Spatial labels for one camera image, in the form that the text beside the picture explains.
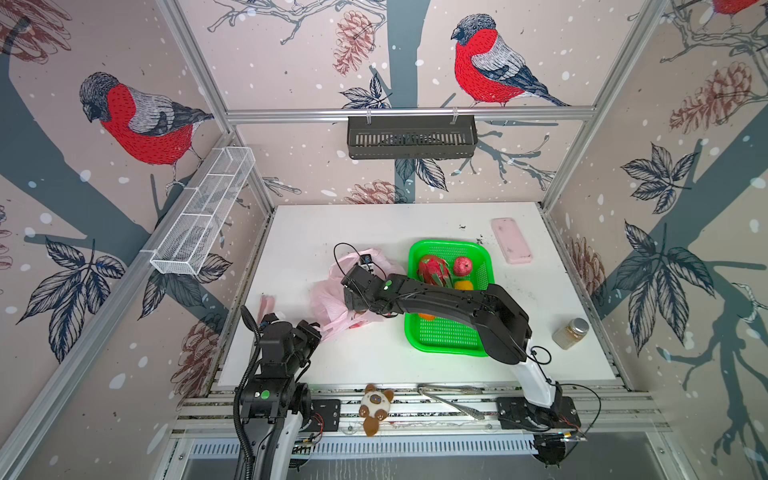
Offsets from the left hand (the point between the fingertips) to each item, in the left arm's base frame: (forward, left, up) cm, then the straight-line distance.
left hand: (319, 322), depth 77 cm
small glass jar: (-3, -68, -3) cm, 68 cm away
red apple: (+21, -42, -5) cm, 48 cm away
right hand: (+11, -9, -7) cm, 16 cm away
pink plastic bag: (+8, -1, -2) cm, 8 cm away
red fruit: (+18, -33, -4) cm, 38 cm away
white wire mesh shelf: (+19, +31, +18) cm, 41 cm away
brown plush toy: (-18, -15, -10) cm, 25 cm away
